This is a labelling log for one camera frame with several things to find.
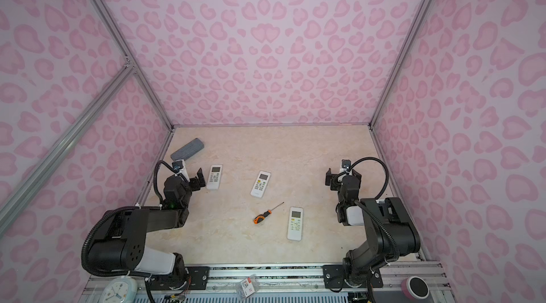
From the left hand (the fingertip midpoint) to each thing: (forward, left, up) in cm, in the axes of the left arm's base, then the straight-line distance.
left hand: (190, 167), depth 91 cm
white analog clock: (-42, +14, -7) cm, 45 cm away
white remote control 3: (-25, -44, -9) cm, 51 cm away
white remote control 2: (+1, -8, -9) cm, 12 cm away
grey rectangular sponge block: (+16, +8, -8) cm, 19 cm away
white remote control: (-4, -29, -9) cm, 31 cm away
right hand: (0, -65, -2) cm, 65 cm away
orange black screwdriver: (-19, -30, -9) cm, 37 cm away
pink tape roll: (-44, -80, -4) cm, 91 cm away
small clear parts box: (-42, -27, -7) cm, 50 cm away
